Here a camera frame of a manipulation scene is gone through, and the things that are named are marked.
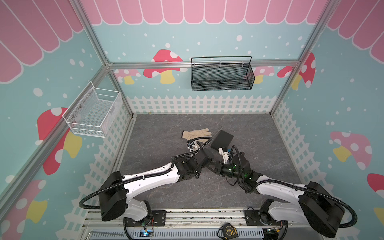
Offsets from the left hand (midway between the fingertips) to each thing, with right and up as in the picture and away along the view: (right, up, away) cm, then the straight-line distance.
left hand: (206, 158), depth 79 cm
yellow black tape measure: (+9, -31, -10) cm, 34 cm away
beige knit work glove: (-5, +12, +30) cm, 33 cm away
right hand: (-1, -3, -2) cm, 4 cm away
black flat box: (+13, +8, +27) cm, 31 cm away
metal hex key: (+14, +17, +34) cm, 40 cm away
